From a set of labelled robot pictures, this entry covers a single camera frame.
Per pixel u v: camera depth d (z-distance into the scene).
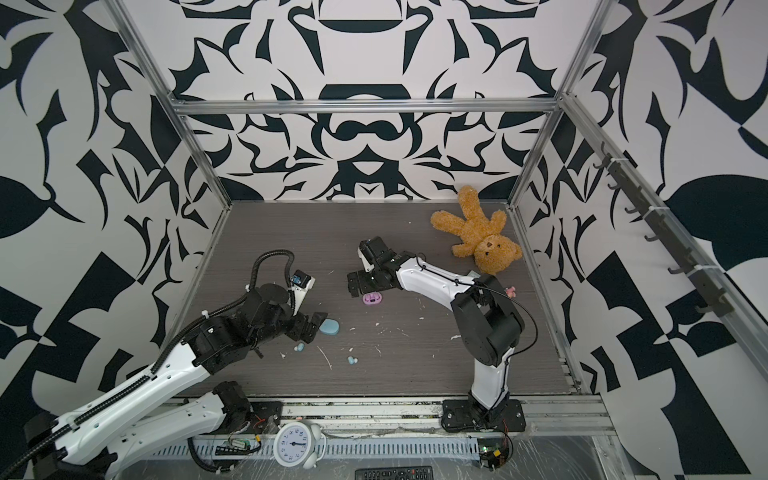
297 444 0.69
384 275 0.67
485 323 0.48
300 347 0.85
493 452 0.71
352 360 0.83
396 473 0.66
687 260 0.50
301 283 0.64
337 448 0.71
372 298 0.94
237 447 0.73
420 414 0.76
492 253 0.96
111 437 0.42
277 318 0.57
